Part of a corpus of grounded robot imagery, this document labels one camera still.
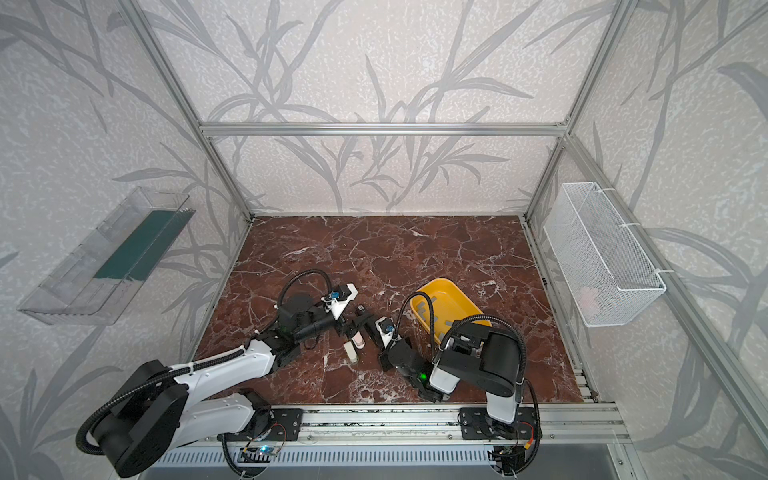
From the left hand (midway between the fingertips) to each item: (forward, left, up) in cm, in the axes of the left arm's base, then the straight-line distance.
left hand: (367, 294), depth 80 cm
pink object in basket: (-4, -55, +7) cm, 56 cm away
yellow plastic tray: (+4, -25, -15) cm, 29 cm away
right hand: (-4, -3, -14) cm, 14 cm away
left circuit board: (-35, +24, -17) cm, 46 cm away
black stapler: (-7, -1, -4) cm, 8 cm away
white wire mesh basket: (-6, -52, +20) cm, 56 cm away
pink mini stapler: (-8, +3, -12) cm, 15 cm away
